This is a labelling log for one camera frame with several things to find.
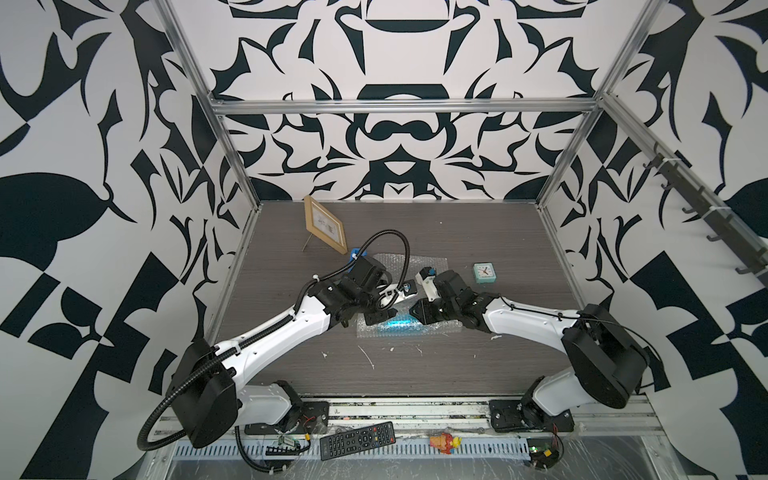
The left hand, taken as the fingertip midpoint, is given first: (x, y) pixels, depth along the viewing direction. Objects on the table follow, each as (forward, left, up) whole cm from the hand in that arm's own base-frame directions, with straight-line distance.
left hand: (388, 292), depth 80 cm
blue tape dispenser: (+20, +10, -10) cm, 25 cm away
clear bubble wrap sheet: (-4, -2, +16) cm, 17 cm away
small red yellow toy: (-33, -12, -11) cm, 36 cm away
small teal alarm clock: (+13, -32, -12) cm, 37 cm away
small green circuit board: (-30, +25, -13) cm, 41 cm away
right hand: (0, -6, -9) cm, 11 cm away
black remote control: (-31, +9, -12) cm, 35 cm away
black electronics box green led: (-35, -35, -15) cm, 52 cm away
